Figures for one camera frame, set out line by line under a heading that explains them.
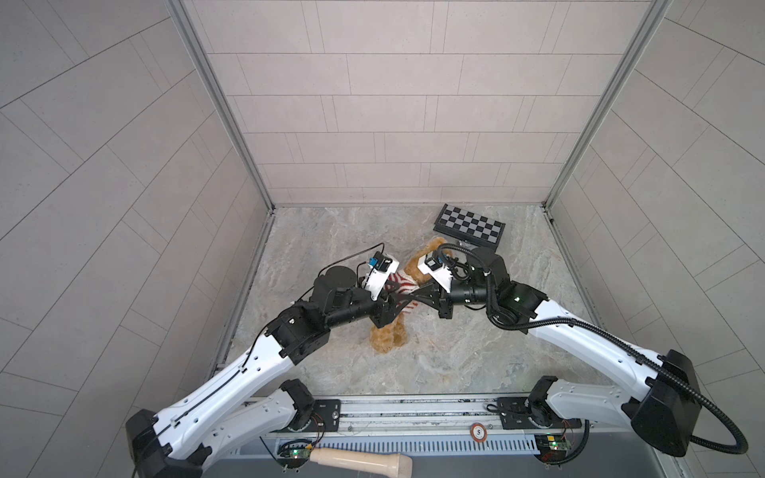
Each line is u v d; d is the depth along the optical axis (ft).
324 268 1.54
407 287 2.17
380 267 1.80
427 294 2.06
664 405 1.22
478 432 2.27
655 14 2.33
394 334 2.28
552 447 2.23
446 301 1.93
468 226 3.47
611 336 1.46
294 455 2.12
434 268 1.93
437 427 2.32
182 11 2.33
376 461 2.06
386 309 1.84
